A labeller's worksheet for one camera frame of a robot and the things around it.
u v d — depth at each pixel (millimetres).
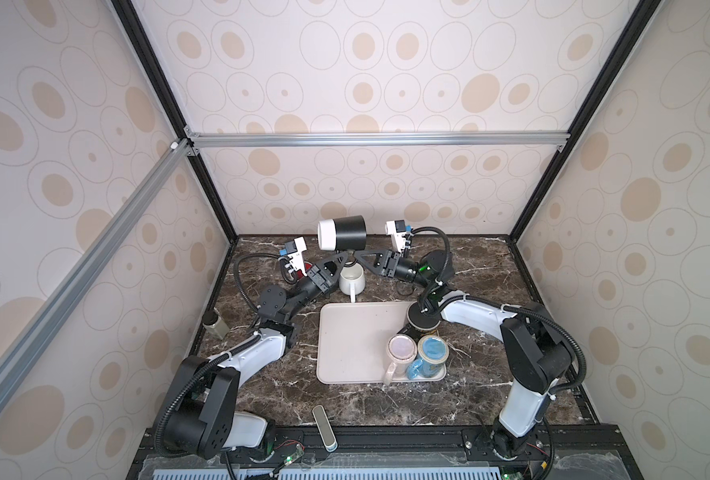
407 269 690
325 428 728
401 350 778
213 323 859
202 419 418
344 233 658
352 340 947
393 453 731
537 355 483
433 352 787
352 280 994
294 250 670
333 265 699
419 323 833
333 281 666
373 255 686
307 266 698
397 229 705
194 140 899
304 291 633
